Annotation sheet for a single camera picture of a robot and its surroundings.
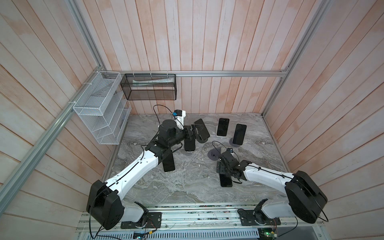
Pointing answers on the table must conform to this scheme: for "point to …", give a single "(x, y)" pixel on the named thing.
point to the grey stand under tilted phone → (200, 139)
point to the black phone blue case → (189, 145)
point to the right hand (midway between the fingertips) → (223, 166)
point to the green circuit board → (266, 234)
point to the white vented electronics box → (245, 234)
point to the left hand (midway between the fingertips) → (198, 129)
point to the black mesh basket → (149, 86)
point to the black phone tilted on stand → (202, 129)
